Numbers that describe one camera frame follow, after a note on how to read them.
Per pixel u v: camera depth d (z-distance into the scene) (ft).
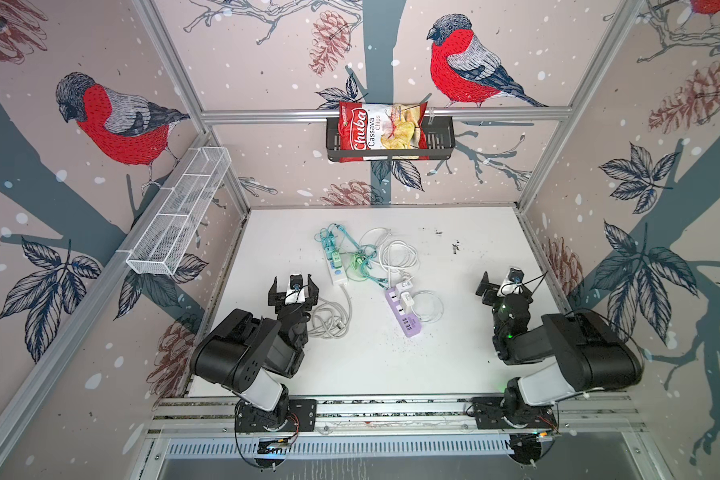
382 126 2.88
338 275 3.21
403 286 2.94
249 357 1.48
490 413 2.40
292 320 2.19
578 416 2.43
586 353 1.47
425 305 3.00
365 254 3.43
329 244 3.23
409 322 2.87
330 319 2.88
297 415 2.40
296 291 2.39
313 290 2.74
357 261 3.30
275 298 2.54
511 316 2.23
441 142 3.11
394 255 3.50
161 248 2.30
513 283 2.48
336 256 3.20
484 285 2.74
